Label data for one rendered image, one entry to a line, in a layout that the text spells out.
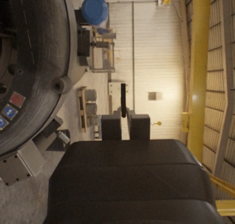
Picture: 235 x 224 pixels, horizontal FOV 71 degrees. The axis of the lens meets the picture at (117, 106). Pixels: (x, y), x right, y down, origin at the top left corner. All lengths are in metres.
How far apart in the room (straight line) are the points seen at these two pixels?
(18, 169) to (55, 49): 0.38
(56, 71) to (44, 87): 0.05
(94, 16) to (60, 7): 0.70
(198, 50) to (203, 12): 2.24
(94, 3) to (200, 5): 11.82
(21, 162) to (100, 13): 0.91
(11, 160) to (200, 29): 12.24
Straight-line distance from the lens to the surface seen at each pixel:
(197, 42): 12.21
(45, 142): 0.73
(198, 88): 12.08
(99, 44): 0.54
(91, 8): 1.18
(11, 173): 0.63
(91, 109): 4.73
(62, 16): 0.47
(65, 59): 0.46
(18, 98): 0.48
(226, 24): 12.62
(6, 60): 0.63
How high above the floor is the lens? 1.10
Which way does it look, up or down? 1 degrees down
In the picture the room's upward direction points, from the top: 89 degrees clockwise
